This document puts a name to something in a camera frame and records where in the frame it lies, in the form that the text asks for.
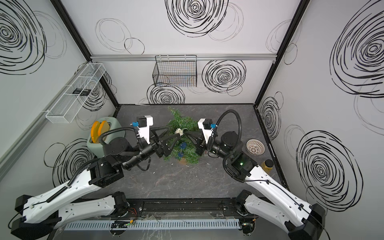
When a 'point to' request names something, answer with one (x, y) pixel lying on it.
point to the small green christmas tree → (184, 150)
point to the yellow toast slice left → (94, 131)
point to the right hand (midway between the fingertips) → (187, 134)
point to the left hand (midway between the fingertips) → (174, 132)
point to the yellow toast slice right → (103, 127)
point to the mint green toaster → (113, 134)
